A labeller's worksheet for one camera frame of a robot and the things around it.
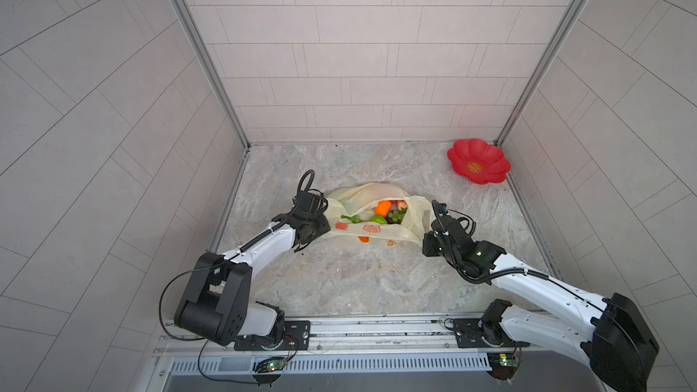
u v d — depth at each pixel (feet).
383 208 3.00
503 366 2.22
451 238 1.99
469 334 2.33
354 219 2.98
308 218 2.23
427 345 2.32
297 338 2.32
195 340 1.39
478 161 3.65
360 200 2.98
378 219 2.91
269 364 2.14
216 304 1.34
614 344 1.24
